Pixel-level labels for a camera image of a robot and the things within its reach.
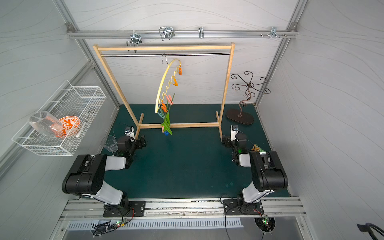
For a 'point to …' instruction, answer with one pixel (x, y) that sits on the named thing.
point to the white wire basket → (82, 102)
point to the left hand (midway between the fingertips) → (137, 136)
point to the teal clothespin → (160, 112)
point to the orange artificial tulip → (166, 122)
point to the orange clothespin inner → (164, 107)
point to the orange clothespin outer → (180, 71)
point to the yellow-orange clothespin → (176, 84)
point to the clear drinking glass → (111, 144)
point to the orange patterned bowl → (69, 126)
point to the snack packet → (255, 148)
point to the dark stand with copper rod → (245, 118)
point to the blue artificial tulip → (166, 124)
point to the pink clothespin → (169, 100)
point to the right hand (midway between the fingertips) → (231, 134)
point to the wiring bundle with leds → (103, 227)
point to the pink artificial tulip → (172, 100)
